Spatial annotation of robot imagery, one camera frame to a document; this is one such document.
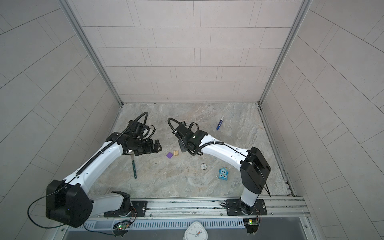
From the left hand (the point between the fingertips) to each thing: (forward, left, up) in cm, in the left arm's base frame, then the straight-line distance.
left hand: (159, 147), depth 80 cm
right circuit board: (-33, -46, -11) cm, 58 cm away
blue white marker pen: (+25, -36, -11) cm, 45 cm away
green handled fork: (-1, +18, -9) cm, 20 cm away
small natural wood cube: (+1, -8, -10) cm, 13 cm away
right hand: (+2, -14, -1) cm, 14 cm away
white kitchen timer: (-36, -21, -8) cm, 42 cm away
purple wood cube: (0, -4, -11) cm, 12 cm away
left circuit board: (-34, +11, -7) cm, 37 cm away
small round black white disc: (-6, -24, -11) cm, 27 cm away
